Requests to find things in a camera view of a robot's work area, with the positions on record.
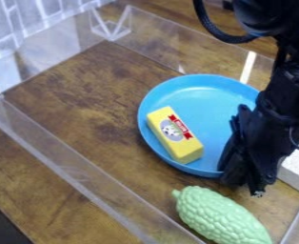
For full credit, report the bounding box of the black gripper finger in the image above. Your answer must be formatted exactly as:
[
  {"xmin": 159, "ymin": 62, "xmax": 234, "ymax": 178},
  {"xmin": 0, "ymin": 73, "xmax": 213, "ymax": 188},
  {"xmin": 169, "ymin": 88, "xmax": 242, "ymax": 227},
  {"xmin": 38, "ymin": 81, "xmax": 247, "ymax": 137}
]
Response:
[
  {"xmin": 217, "ymin": 116, "xmax": 243, "ymax": 186},
  {"xmin": 246, "ymin": 160, "xmax": 266, "ymax": 197}
]

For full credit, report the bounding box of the white patterned curtain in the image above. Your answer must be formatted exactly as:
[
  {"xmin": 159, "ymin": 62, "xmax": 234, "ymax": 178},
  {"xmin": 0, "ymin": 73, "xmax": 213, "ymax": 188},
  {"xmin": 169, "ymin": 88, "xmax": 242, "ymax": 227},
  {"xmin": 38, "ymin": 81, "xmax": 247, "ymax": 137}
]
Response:
[{"xmin": 0, "ymin": 0, "xmax": 114, "ymax": 61}]

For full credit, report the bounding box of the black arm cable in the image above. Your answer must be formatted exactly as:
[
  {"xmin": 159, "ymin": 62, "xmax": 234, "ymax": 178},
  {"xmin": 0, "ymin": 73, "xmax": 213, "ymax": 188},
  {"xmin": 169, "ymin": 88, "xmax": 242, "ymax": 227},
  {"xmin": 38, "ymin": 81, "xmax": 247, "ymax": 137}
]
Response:
[{"xmin": 191, "ymin": 0, "xmax": 257, "ymax": 45}]

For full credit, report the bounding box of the green bitter melon toy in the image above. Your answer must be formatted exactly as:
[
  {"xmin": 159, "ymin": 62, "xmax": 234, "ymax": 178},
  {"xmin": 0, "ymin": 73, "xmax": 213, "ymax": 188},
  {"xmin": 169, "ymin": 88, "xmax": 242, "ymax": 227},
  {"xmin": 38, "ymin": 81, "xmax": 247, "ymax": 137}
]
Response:
[{"xmin": 171, "ymin": 186, "xmax": 271, "ymax": 244}]

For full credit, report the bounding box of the blue round tray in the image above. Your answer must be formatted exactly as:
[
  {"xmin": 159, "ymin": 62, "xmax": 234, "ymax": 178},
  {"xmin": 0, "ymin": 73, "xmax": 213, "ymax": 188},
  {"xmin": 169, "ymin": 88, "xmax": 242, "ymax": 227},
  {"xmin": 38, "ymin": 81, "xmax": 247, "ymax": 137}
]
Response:
[{"xmin": 137, "ymin": 74, "xmax": 257, "ymax": 178}]

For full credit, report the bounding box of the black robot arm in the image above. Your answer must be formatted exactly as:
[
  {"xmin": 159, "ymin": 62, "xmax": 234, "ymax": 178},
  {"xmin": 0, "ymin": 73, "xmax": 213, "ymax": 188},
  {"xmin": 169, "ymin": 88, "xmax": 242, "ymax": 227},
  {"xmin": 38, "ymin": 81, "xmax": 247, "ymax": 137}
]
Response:
[{"xmin": 218, "ymin": 0, "xmax": 299, "ymax": 197}]

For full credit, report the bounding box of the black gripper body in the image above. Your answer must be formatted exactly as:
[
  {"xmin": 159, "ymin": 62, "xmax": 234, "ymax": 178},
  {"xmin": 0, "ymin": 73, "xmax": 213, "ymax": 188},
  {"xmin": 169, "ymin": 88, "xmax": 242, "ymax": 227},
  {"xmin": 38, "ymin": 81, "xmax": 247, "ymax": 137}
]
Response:
[{"xmin": 234, "ymin": 90, "xmax": 299, "ymax": 185}]

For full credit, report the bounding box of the yellow butter brick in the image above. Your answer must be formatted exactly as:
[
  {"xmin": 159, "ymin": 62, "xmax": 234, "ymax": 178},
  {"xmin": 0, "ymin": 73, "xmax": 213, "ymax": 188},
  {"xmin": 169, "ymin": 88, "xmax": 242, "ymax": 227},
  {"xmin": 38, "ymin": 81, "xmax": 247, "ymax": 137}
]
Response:
[{"xmin": 146, "ymin": 107, "xmax": 203, "ymax": 164}]

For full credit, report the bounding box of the clear acrylic enclosure wall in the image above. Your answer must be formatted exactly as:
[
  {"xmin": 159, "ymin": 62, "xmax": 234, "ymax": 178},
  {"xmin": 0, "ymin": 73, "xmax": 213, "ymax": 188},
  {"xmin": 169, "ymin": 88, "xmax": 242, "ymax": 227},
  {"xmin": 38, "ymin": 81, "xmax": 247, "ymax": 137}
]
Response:
[{"xmin": 0, "ymin": 6, "xmax": 299, "ymax": 244}]

